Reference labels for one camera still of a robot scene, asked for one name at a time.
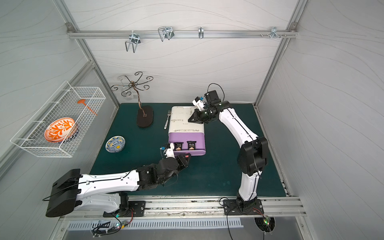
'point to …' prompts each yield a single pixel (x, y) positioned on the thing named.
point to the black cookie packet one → (178, 146)
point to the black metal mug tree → (144, 119)
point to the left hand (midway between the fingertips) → (193, 158)
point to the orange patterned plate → (61, 130)
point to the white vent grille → (112, 223)
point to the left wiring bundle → (100, 230)
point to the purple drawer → (185, 137)
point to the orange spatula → (82, 101)
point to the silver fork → (167, 121)
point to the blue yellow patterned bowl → (115, 144)
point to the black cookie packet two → (191, 145)
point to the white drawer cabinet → (181, 130)
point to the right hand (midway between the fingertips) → (189, 120)
